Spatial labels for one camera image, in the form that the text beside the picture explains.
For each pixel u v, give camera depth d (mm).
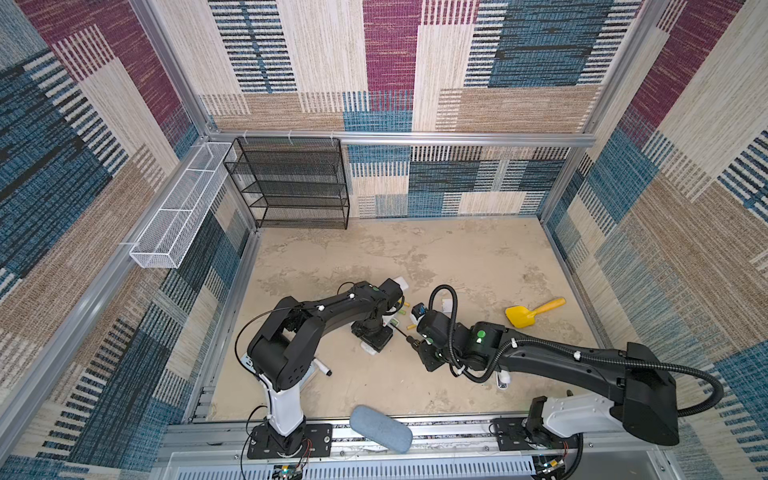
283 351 476
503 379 788
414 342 812
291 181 1108
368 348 813
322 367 833
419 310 713
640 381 415
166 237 710
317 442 739
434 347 604
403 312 791
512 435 729
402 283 1023
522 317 940
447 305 977
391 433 724
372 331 778
